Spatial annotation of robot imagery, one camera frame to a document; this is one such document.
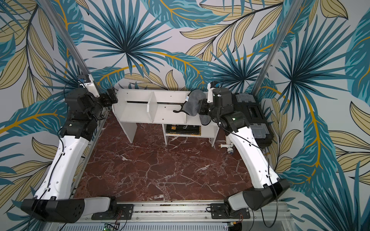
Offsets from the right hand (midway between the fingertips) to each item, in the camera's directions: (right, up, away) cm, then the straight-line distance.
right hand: (200, 101), depth 70 cm
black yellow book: (-8, -14, +20) cm, 26 cm away
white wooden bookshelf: (-25, -1, +16) cm, 29 cm away
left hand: (-44, +4, -4) cm, 45 cm away
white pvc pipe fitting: (+22, -26, +27) cm, 44 cm away
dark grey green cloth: (-5, -2, +3) cm, 6 cm away
